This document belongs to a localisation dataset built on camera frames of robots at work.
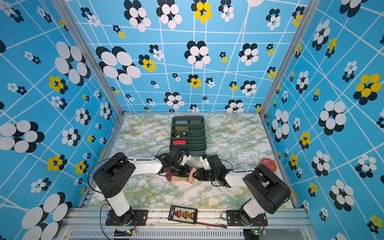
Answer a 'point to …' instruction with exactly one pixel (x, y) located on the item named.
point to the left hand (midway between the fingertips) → (193, 175)
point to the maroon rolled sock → (195, 121)
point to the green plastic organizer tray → (188, 133)
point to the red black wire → (219, 225)
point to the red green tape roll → (269, 163)
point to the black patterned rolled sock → (178, 134)
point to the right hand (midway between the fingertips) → (194, 175)
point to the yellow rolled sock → (181, 128)
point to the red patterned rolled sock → (179, 142)
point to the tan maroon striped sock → (189, 178)
